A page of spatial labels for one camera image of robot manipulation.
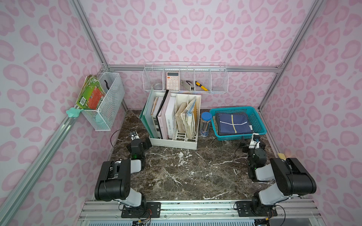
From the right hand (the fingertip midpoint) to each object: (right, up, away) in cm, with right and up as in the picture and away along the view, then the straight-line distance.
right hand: (250, 136), depth 88 cm
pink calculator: (-49, +37, +7) cm, 62 cm away
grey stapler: (-38, +31, +2) cm, 49 cm away
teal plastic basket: (+11, +6, +12) cm, 17 cm away
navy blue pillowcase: (-9, +8, +12) cm, 17 cm away
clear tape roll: (-59, +33, +8) cm, 68 cm away
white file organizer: (-46, +10, +6) cm, 47 cm away
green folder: (-62, +12, -13) cm, 64 cm away
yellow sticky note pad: (+25, -14, +8) cm, 30 cm away
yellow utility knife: (-29, +33, +9) cm, 45 cm away
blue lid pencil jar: (-28, +7, +4) cm, 29 cm away
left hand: (-72, -1, +5) cm, 72 cm away
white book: (-51, +14, -4) cm, 53 cm away
